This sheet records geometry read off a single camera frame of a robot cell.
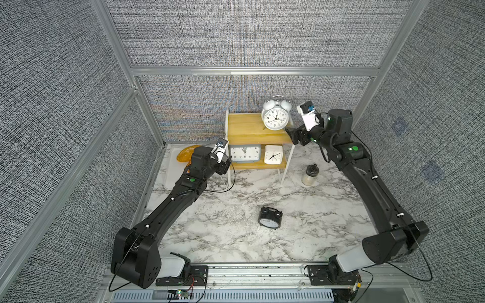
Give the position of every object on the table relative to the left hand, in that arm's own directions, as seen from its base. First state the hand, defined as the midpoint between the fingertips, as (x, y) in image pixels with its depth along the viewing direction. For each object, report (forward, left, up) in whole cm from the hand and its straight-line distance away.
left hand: (226, 150), depth 80 cm
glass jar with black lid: (+1, -43, -26) cm, 51 cm away
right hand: (+2, -28, +16) cm, 32 cm away
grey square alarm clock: (+3, -8, -6) cm, 11 cm away
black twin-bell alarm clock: (-23, -18, -18) cm, 34 cm away
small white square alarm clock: (+2, -22, -6) cm, 23 cm away
